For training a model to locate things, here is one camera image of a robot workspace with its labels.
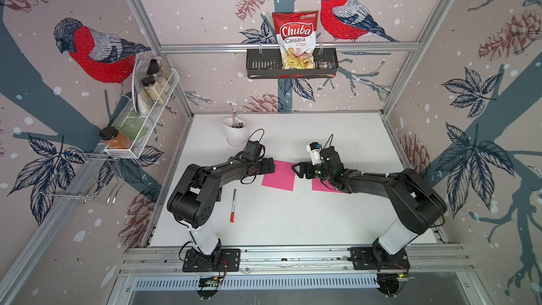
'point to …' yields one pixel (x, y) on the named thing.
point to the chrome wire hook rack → (109, 171)
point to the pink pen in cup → (233, 116)
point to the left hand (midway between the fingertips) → (271, 163)
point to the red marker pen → (232, 214)
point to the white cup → (236, 131)
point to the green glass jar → (129, 123)
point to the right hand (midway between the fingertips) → (297, 165)
